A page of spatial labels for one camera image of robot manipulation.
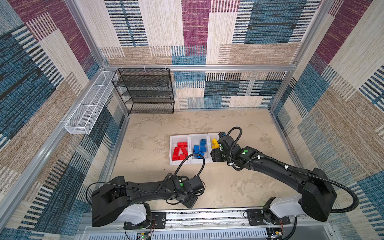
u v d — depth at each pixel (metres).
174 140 1.00
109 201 0.44
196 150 0.96
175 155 0.94
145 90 1.10
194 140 1.00
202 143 0.99
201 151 0.96
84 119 0.92
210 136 0.96
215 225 0.73
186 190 0.62
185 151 0.95
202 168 0.74
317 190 0.44
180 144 0.99
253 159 0.55
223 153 0.62
